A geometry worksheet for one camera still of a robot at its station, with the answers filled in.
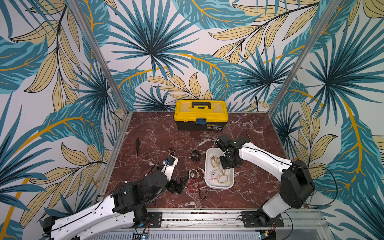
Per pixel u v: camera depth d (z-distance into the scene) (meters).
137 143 1.00
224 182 0.84
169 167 0.57
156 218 0.74
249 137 1.06
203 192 0.82
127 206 0.46
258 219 0.66
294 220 0.75
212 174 0.86
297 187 0.44
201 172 0.88
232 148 0.61
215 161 0.92
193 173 0.88
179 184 0.60
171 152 0.93
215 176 0.86
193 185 0.84
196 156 0.96
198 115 0.97
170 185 0.59
